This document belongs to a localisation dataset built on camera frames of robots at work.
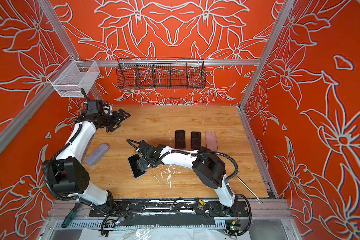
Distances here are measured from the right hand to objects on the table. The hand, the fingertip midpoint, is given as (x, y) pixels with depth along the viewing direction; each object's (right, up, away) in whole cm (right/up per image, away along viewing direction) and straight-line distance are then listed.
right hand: (144, 161), depth 84 cm
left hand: (-11, +25, 0) cm, 28 cm away
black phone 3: (+32, +10, +13) cm, 36 cm away
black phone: (-4, -6, 0) cm, 8 cm away
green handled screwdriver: (-33, -23, -15) cm, 43 cm away
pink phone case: (+43, +10, +16) cm, 47 cm away
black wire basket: (+8, +56, +14) cm, 58 cm away
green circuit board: (+47, -27, -16) cm, 56 cm away
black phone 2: (+21, +11, +14) cm, 28 cm away
